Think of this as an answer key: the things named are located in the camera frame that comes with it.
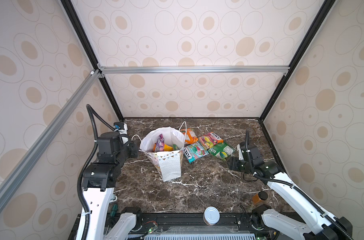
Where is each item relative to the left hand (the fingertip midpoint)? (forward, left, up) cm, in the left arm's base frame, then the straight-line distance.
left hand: (137, 139), depth 65 cm
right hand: (0, -46, -21) cm, 51 cm away
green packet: (+9, -15, -21) cm, 28 cm away
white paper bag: (-3, -12, -18) cm, 22 cm away
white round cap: (-25, -34, -28) cm, 50 cm away
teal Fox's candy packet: (+12, -26, -31) cm, 43 cm away
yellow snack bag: (+8, -11, -20) cm, 24 cm away
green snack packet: (+13, -45, -31) cm, 56 cm away
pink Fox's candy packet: (+22, -38, -31) cm, 54 cm away
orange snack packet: (+24, -25, -30) cm, 46 cm away
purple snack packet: (+5, -8, -11) cm, 14 cm away
